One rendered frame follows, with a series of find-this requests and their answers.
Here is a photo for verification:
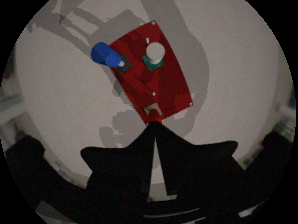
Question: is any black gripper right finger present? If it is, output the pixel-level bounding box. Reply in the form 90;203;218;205
154;121;238;196

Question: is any red circuit board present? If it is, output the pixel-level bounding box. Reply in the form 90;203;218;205
90;20;193;127

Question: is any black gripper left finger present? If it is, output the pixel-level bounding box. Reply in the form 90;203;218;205
80;121;156;197

